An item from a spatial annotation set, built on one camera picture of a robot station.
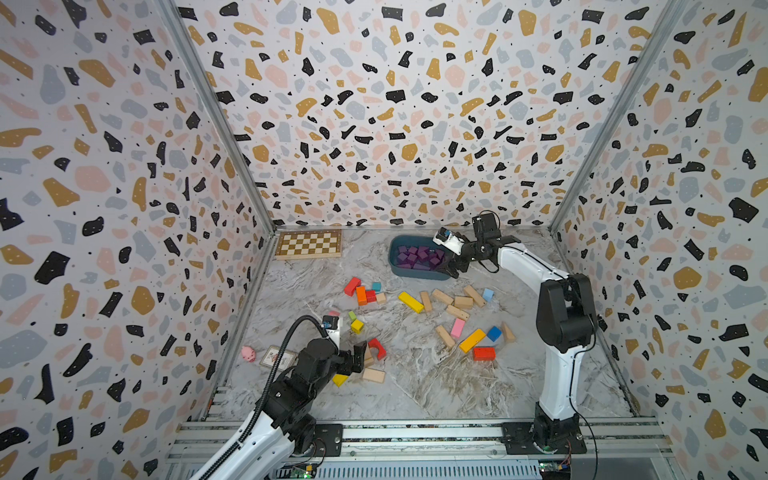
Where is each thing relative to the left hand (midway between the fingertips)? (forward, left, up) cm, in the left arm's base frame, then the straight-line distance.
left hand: (355, 341), depth 80 cm
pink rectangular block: (+8, -30, -9) cm, 32 cm away
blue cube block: (+6, -41, -10) cm, 43 cm away
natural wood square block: (-6, -5, -10) cm, 12 cm away
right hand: (+29, -27, +1) cm, 40 cm away
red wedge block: (0, -37, -12) cm, 39 cm away
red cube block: (+20, -3, -10) cm, 22 cm away
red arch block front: (+3, -5, -9) cm, 11 cm away
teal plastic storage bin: (+35, -19, -8) cm, 41 cm away
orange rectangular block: (+21, +1, -9) cm, 23 cm away
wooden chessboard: (+43, +22, -8) cm, 48 cm away
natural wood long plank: (+6, -26, -10) cm, 29 cm away
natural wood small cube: (+19, -6, -10) cm, 23 cm away
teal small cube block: (+24, -4, -10) cm, 27 cm away
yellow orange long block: (+4, -34, -10) cm, 36 cm away
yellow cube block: (+9, +1, -9) cm, 13 cm away
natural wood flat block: (+17, -33, -9) cm, 39 cm away
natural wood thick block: (+20, -27, -10) cm, 34 cm away
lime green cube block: (+12, +3, -9) cm, 15 cm away
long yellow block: (+18, -16, -10) cm, 26 cm away
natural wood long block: (+22, -37, -11) cm, 44 cm away
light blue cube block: (+20, -42, -9) cm, 47 cm away
